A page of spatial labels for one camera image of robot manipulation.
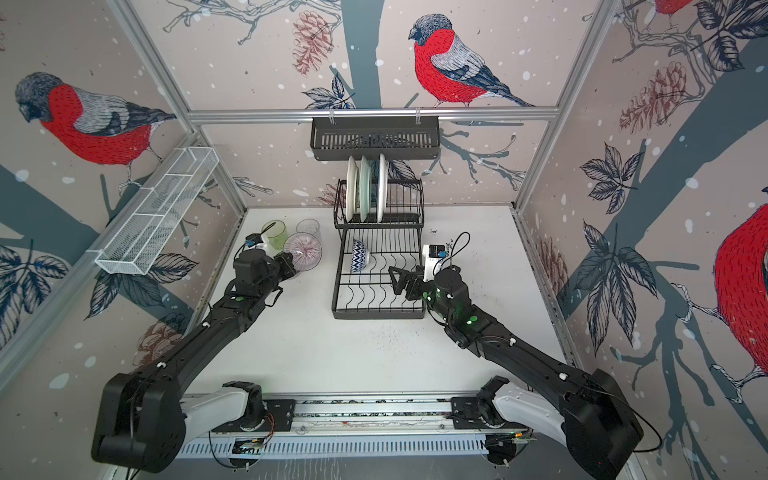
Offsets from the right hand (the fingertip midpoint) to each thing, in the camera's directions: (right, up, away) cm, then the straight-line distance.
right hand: (399, 271), depth 78 cm
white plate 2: (-5, +22, -2) cm, 23 cm away
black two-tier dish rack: (-5, +13, +7) cm, 16 cm away
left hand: (-31, +5, +6) cm, 32 cm away
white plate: (-13, +22, +2) cm, 26 cm away
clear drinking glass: (-33, +13, +31) cm, 47 cm away
